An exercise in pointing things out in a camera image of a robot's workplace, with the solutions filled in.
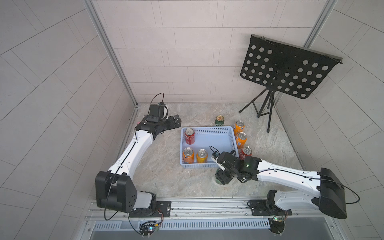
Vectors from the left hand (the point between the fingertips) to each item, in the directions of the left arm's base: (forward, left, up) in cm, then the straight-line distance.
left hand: (177, 119), depth 83 cm
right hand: (-26, -24, -14) cm, 37 cm away
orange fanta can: (-17, -7, -9) cm, 21 cm away
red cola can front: (-15, -38, -9) cm, 42 cm away
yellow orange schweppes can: (-18, -14, -9) cm, 25 cm away
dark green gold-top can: (+6, -26, -9) cm, 28 cm away
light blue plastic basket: (-4, -22, -16) cm, 27 cm away
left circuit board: (-47, +11, -21) cm, 53 cm away
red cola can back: (-4, -7, -9) cm, 12 cm away
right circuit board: (-47, -49, -21) cm, 71 cm away
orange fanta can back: (+2, -37, -9) cm, 38 cm away
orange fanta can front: (-7, -37, -9) cm, 39 cm away
